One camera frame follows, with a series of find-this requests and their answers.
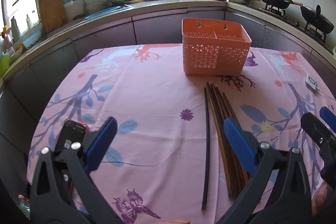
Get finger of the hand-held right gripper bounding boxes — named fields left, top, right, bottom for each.
left=301, top=112, right=336, bottom=159
left=319, top=106, right=336, bottom=133

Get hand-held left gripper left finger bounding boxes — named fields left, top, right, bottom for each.
left=29, top=116, right=124, bottom=224

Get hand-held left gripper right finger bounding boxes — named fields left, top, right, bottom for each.
left=217, top=117, right=313, bottom=224

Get bundle of wooden chopsticks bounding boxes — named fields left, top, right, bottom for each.
left=201, top=82, right=252, bottom=212

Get orange plastic utensil basket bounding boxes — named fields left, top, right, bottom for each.
left=182, top=18, right=252, bottom=76

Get black smartphone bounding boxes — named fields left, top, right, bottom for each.
left=54, top=119, right=88, bottom=152

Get white round button device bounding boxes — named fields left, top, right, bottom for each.
left=304, top=74, right=320, bottom=91

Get pink printed tablecloth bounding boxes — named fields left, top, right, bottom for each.
left=26, top=43, right=332, bottom=224

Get gas stove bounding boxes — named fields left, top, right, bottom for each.
left=259, top=5, right=336, bottom=52

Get light blue tray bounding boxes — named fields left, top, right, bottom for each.
left=22, top=31, right=42, bottom=50

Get green plastic container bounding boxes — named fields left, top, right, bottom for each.
left=0, top=52, right=11, bottom=76

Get blue plastic basin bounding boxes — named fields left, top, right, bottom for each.
left=84, top=5, right=132, bottom=20

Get wooden cutting board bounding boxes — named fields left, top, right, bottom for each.
left=38, top=0, right=67, bottom=34

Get green onions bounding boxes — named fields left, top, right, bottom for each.
left=101, top=0, right=145, bottom=7

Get white thermos bottle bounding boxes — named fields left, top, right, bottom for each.
left=10, top=16, right=21, bottom=41

